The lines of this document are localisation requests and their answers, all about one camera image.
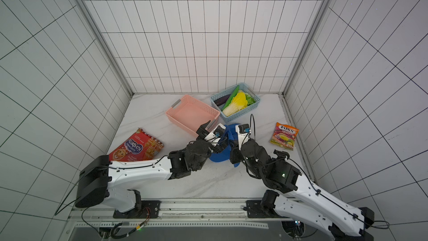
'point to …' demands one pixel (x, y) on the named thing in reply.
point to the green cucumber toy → (233, 95)
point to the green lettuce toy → (250, 100)
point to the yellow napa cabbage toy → (237, 103)
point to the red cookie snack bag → (140, 147)
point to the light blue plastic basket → (243, 87)
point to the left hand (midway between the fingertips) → (214, 129)
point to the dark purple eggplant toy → (221, 100)
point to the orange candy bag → (284, 136)
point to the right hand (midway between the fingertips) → (224, 143)
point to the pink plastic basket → (190, 115)
